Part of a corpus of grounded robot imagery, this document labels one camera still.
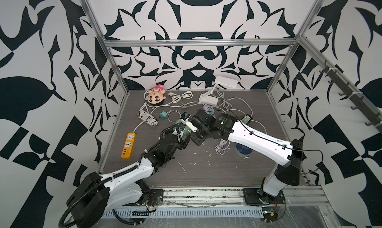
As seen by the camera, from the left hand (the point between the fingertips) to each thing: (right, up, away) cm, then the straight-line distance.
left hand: (179, 127), depth 82 cm
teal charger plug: (-13, +5, +20) cm, 25 cm away
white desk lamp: (+18, +17, +30) cm, 39 cm away
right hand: (+7, -1, -8) cm, 11 cm away
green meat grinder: (+4, -1, -10) cm, 11 cm away
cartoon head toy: (-18, +19, +23) cm, 35 cm away
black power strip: (+47, +4, +20) cm, 51 cm away
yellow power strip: (-30, -12, +7) cm, 33 cm away
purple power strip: (+19, +9, +18) cm, 28 cm away
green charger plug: (+41, +3, +12) cm, 43 cm away
